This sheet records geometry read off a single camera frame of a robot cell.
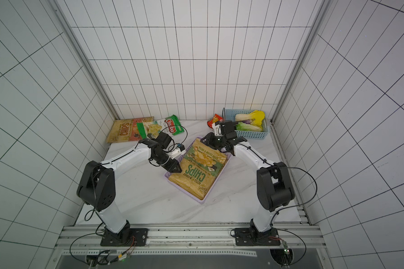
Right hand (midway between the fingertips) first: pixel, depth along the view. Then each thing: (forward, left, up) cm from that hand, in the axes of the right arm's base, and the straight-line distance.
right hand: (195, 142), depth 87 cm
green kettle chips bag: (-10, -3, -10) cm, 14 cm away
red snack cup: (+30, -11, -11) cm, 33 cm away
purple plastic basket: (-25, +2, -11) cm, 27 cm away
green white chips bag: (+24, +21, -15) cm, 35 cm away
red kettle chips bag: (+19, +52, -15) cm, 57 cm away
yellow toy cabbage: (+31, -39, -8) cm, 51 cm away
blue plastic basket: (+38, -22, -16) cm, 46 cm away
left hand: (-14, +10, -9) cm, 19 cm away
